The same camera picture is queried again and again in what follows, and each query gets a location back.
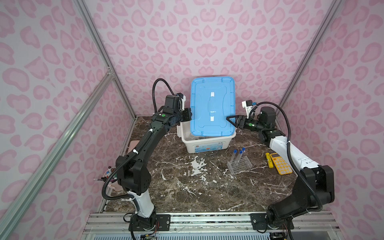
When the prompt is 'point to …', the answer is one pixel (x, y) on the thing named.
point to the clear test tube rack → (239, 165)
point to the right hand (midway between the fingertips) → (230, 117)
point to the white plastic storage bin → (199, 144)
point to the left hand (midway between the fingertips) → (192, 110)
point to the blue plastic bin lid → (212, 99)
